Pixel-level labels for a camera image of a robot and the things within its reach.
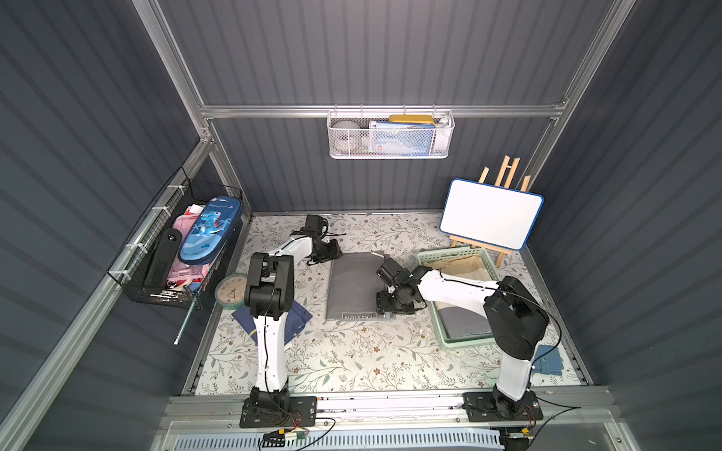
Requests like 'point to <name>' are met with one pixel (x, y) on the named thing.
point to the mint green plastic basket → (425, 257)
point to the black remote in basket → (164, 261)
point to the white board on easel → (494, 217)
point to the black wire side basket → (187, 284)
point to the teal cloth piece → (550, 364)
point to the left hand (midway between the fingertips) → (342, 254)
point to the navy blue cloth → (297, 318)
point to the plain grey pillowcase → (353, 286)
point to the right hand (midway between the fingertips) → (389, 306)
